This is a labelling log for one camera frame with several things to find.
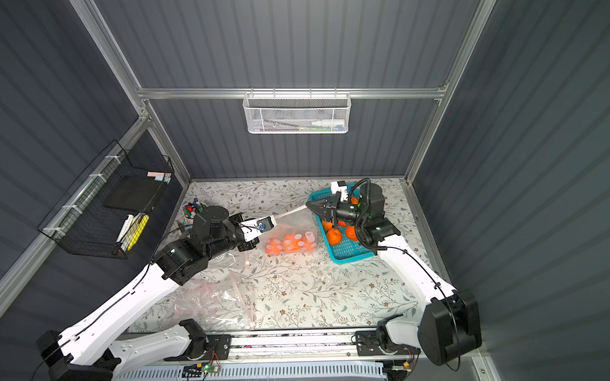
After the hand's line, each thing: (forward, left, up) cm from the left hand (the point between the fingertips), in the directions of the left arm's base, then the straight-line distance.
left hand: (258, 217), depth 68 cm
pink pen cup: (+16, +31, -17) cm, 39 cm away
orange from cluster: (+10, -32, -26) cm, 42 cm away
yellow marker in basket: (0, +36, -4) cm, 36 cm away
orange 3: (+2, -15, -21) cm, 25 cm away
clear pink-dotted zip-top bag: (-12, +18, -29) cm, 36 cm away
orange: (0, -3, -18) cm, 19 cm away
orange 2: (0, -9, -14) cm, 17 cm away
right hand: (+2, -16, +3) cm, 16 cm away
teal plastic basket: (+5, -31, -31) cm, 44 cm away
